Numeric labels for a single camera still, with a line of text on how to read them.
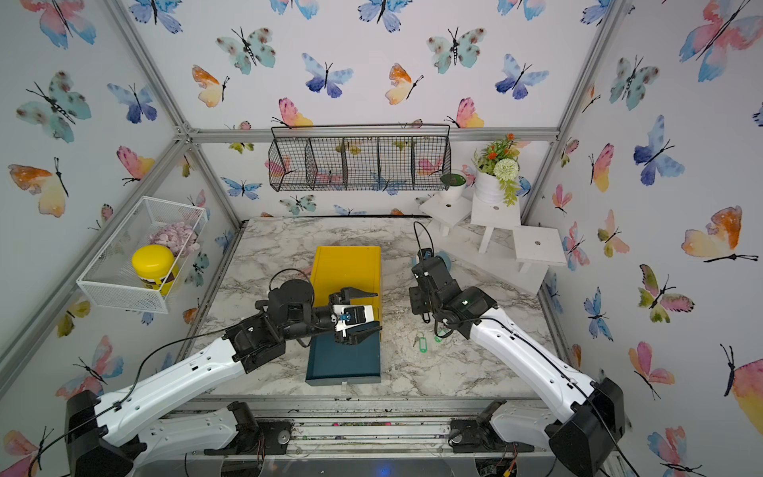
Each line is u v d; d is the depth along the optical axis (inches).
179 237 27.3
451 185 39.8
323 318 22.5
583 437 14.5
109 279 24.9
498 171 32.7
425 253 26.5
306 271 42.0
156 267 24.9
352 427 30.3
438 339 35.7
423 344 35.6
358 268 31.7
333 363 30.9
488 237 40.7
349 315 20.5
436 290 21.8
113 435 15.4
